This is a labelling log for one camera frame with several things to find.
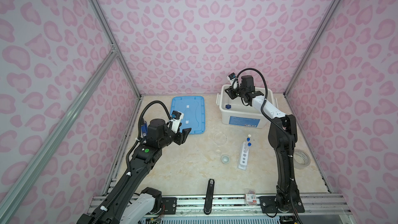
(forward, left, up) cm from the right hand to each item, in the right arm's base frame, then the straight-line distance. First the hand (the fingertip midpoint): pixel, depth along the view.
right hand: (230, 85), depth 99 cm
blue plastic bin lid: (-4, +25, -18) cm, 31 cm away
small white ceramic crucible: (-41, +4, -18) cm, 45 cm away
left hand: (-33, +24, +5) cm, 41 cm away
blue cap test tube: (-39, -7, -4) cm, 40 cm away
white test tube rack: (-42, -6, -15) cm, 45 cm away
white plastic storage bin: (-18, -1, -6) cm, 19 cm away
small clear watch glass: (-37, +8, -19) cm, 42 cm away
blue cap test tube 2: (-36, -7, -4) cm, 37 cm away
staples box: (-60, -7, -17) cm, 63 cm away
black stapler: (-62, +13, -17) cm, 66 cm away
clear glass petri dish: (-28, +6, -18) cm, 34 cm away
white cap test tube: (-34, -8, -4) cm, 35 cm away
